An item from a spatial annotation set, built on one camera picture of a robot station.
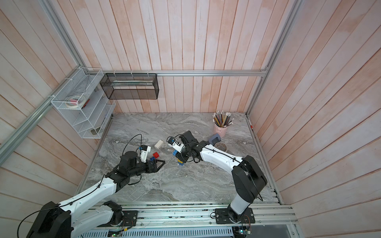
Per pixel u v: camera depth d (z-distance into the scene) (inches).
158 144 39.7
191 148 25.6
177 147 29.9
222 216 28.5
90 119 30.7
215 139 39.9
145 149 29.8
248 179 17.6
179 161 30.5
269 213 30.2
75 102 27.0
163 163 30.7
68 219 16.1
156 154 37.7
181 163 35.8
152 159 35.9
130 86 40.9
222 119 40.0
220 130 38.9
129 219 28.8
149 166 28.1
